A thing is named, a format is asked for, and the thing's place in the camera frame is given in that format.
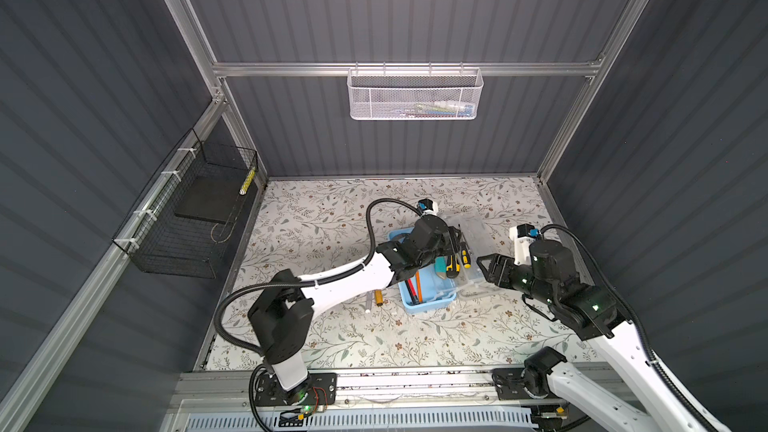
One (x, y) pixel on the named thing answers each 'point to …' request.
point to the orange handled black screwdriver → (378, 297)
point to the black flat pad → (212, 197)
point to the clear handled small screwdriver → (369, 297)
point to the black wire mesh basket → (181, 224)
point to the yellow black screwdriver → (466, 255)
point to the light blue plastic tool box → (439, 292)
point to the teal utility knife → (440, 265)
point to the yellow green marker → (247, 181)
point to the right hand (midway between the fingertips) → (488, 264)
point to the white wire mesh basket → (415, 94)
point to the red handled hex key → (411, 291)
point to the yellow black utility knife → (453, 266)
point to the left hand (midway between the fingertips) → (458, 234)
